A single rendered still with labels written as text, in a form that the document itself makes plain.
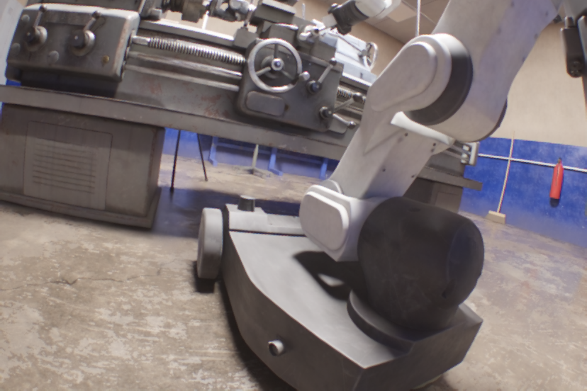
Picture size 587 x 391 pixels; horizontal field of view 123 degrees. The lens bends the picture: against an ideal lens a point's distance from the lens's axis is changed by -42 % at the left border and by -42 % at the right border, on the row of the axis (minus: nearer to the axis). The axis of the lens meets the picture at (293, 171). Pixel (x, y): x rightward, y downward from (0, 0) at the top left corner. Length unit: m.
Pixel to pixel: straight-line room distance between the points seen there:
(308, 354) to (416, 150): 0.37
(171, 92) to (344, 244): 0.93
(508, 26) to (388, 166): 0.30
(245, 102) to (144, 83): 0.44
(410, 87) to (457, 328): 0.37
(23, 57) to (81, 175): 0.53
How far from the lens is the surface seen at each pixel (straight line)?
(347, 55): 1.60
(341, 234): 0.45
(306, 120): 1.10
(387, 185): 0.52
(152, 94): 1.18
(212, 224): 0.70
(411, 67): 0.39
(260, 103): 1.02
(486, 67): 0.40
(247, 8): 1.51
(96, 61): 1.07
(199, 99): 1.17
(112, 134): 1.12
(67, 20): 1.18
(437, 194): 1.95
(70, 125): 1.18
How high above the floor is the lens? 0.40
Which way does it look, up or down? 4 degrees down
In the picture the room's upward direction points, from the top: 11 degrees clockwise
